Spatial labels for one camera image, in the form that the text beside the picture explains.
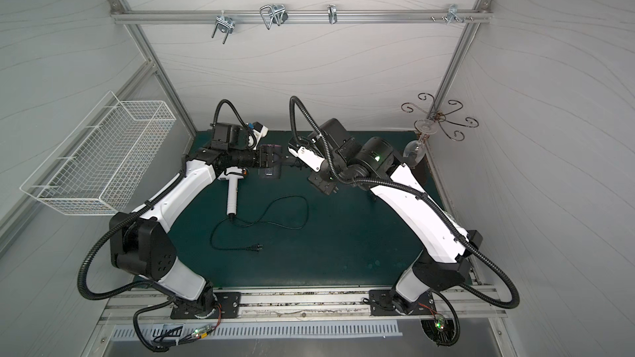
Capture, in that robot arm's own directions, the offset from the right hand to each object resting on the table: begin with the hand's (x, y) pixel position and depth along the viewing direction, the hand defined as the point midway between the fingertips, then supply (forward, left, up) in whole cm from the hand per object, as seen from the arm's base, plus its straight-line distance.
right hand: (316, 168), depth 64 cm
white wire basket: (-2, +62, -2) cm, 62 cm away
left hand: (+12, +14, -11) cm, 21 cm away
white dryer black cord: (-1, +33, -33) cm, 47 cm away
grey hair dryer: (+8, +14, -8) cm, 18 cm away
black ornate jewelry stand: (+27, -41, -5) cm, 49 cm away
